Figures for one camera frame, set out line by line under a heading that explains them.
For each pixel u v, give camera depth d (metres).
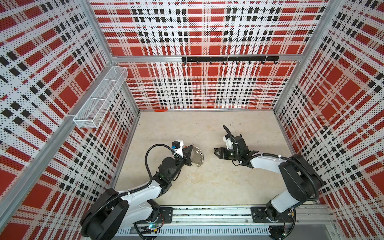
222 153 0.80
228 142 0.82
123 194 0.46
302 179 0.45
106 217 0.41
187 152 0.75
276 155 0.53
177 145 0.69
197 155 0.82
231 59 0.90
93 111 0.91
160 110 1.27
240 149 0.72
